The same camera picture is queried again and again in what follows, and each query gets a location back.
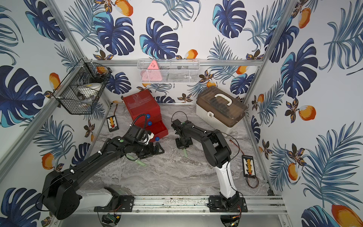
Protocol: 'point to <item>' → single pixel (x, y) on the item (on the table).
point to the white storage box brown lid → (220, 109)
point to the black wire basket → (81, 91)
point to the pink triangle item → (152, 73)
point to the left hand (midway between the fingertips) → (158, 151)
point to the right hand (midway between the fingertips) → (184, 147)
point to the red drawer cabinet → (142, 104)
